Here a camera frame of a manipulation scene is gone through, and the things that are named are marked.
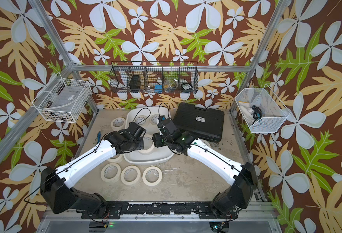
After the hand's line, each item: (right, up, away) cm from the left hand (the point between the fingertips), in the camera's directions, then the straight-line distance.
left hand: (141, 142), depth 81 cm
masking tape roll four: (-7, +14, +30) cm, 34 cm away
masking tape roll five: (+3, +14, +30) cm, 33 cm away
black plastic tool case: (+42, +10, +23) cm, 49 cm away
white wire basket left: (-45, +24, 0) cm, 51 cm away
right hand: (+8, +4, -5) cm, 10 cm away
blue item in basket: (+9, +34, +12) cm, 37 cm away
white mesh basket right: (+71, +15, -6) cm, 73 cm away
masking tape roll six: (+4, -1, -3) cm, 6 cm away
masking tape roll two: (-24, +11, +30) cm, 40 cm away
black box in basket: (-8, +40, +18) cm, 44 cm away
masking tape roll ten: (+5, -21, +4) cm, 22 cm away
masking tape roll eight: (-20, -19, +6) cm, 29 cm away
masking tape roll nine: (-7, -20, +4) cm, 22 cm away
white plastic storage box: (-3, +17, +38) cm, 42 cm away
